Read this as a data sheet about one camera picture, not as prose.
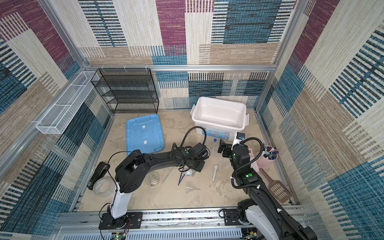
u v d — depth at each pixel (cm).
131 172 51
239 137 67
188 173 86
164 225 73
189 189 84
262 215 57
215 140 85
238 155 59
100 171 87
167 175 88
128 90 109
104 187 83
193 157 71
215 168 89
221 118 114
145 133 106
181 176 87
